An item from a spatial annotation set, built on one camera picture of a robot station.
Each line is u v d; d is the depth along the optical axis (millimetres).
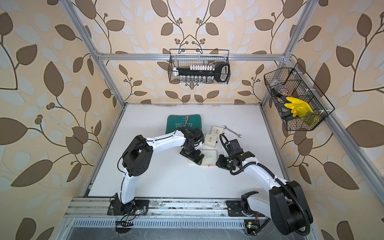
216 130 1018
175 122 1052
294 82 794
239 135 1018
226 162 758
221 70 826
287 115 642
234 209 737
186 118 1038
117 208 691
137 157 519
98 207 757
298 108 691
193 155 803
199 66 807
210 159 889
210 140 963
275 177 455
